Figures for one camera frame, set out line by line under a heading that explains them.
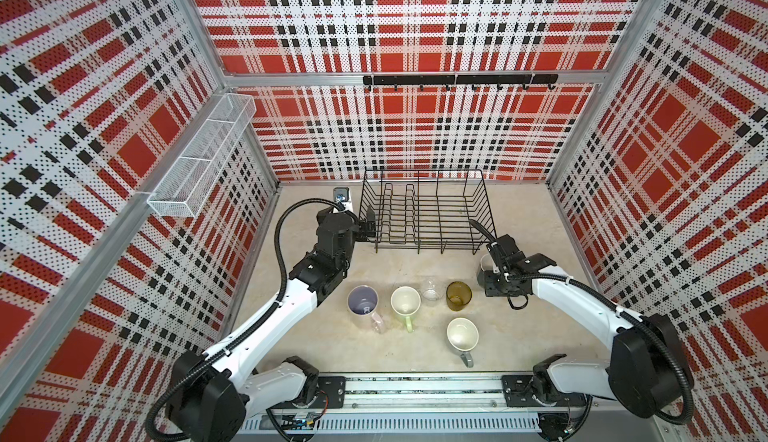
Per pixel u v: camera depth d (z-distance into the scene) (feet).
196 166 2.42
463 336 2.69
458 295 2.97
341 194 2.07
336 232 1.80
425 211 3.69
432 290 2.96
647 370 1.32
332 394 2.41
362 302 2.81
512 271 2.04
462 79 2.90
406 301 2.81
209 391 1.24
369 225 2.32
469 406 2.39
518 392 2.39
